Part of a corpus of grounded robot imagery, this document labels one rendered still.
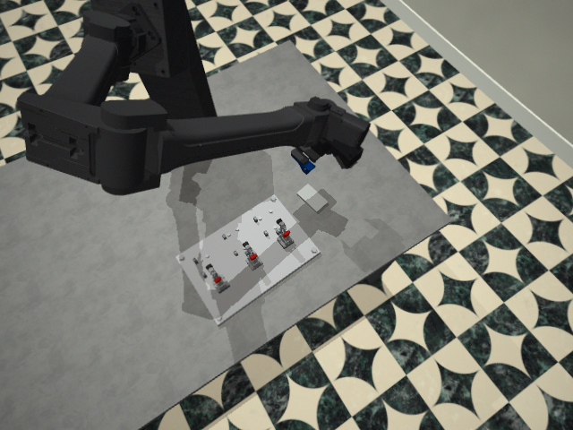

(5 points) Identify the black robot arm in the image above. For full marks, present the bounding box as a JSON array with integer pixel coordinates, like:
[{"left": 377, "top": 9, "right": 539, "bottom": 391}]
[{"left": 17, "top": 2, "right": 371, "bottom": 195}]

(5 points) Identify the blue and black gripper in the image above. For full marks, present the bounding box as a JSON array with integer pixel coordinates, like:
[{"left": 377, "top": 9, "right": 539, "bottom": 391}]
[{"left": 291, "top": 146, "right": 321, "bottom": 175}]

